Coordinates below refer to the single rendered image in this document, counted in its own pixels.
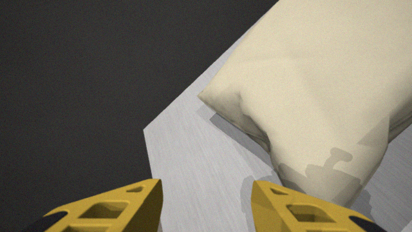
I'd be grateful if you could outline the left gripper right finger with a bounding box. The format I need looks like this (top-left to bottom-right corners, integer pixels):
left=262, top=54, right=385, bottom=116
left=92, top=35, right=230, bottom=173
left=251, top=180, right=373, bottom=232

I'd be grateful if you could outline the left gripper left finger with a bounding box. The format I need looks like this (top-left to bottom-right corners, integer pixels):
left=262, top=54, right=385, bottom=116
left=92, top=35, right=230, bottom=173
left=43, top=179, right=164, bottom=232

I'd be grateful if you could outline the cream pillow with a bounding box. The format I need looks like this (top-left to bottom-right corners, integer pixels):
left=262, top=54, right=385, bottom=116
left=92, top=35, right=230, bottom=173
left=197, top=0, right=412, bottom=209

